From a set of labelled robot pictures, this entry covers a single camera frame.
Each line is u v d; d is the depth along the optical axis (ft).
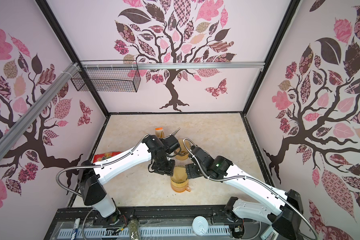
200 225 2.16
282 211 1.28
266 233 2.21
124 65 2.96
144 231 2.29
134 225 2.23
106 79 4.00
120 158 1.53
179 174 2.46
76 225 2.29
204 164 1.79
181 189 2.65
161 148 1.77
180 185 2.47
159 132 3.22
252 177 1.52
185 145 2.02
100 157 2.99
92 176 1.56
